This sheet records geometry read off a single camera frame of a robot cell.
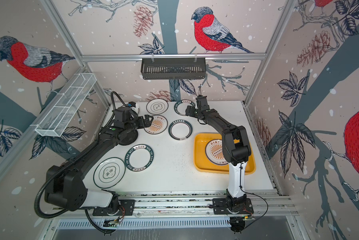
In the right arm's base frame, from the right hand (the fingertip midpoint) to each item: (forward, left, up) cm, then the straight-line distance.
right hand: (190, 112), depth 99 cm
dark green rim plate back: (+18, +9, -13) cm, 24 cm away
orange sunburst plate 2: (-4, +24, -11) cm, 26 cm away
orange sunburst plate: (-23, -15, -12) cm, 30 cm away
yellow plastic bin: (-32, -7, -11) cm, 35 cm away
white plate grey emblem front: (-39, +47, -11) cm, 62 cm away
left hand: (-15, +25, +11) cm, 31 cm away
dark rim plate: (-6, +7, -12) cm, 16 cm away
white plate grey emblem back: (+15, +28, -10) cm, 33 cm away
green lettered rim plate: (-29, +32, -11) cm, 44 cm away
